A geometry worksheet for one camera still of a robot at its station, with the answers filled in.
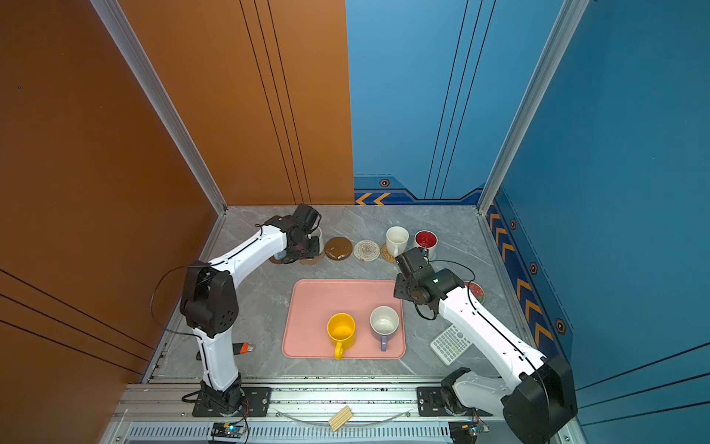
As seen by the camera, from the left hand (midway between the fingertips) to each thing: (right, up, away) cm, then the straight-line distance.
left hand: (314, 250), depth 94 cm
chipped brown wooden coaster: (+7, 0, +11) cm, 14 cm away
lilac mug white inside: (+23, -22, -8) cm, 33 cm away
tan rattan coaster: (+26, -2, +9) cm, 27 cm away
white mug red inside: (+41, +3, +5) cm, 41 cm away
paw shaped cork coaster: (-2, -5, +8) cm, 9 cm away
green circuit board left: (-18, -45, -23) cm, 54 cm away
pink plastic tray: (0, -18, -1) cm, 18 cm away
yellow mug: (+10, -24, -9) cm, 28 cm away
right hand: (+29, -11, -13) cm, 33 cm away
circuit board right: (+43, -45, -24) cm, 67 cm away
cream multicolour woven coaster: (+18, -1, +11) cm, 21 cm away
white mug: (+4, +6, -15) cm, 16 cm away
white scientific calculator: (+43, -28, -11) cm, 53 cm away
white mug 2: (+29, +3, +5) cm, 30 cm away
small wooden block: (+11, -42, -23) cm, 49 cm away
